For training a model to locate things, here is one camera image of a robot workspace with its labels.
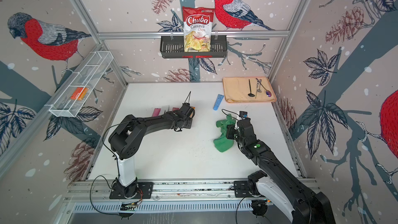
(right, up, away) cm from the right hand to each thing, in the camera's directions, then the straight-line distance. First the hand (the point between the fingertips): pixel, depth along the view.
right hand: (227, 124), depth 83 cm
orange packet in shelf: (-71, +17, -13) cm, 74 cm away
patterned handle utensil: (+29, +21, +34) cm, 49 cm away
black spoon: (+21, +16, +28) cm, 39 cm away
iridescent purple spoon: (+35, +18, +30) cm, 50 cm away
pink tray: (+18, +20, +31) cm, 41 cm away
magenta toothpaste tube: (-46, +5, +20) cm, 50 cm away
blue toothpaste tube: (-3, +12, +24) cm, 27 cm away
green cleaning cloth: (-3, -10, -1) cm, 10 cm away
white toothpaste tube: (-41, +7, +24) cm, 48 cm away
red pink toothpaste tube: (-33, +7, +23) cm, 41 cm away
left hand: (-22, +1, +14) cm, 26 cm away
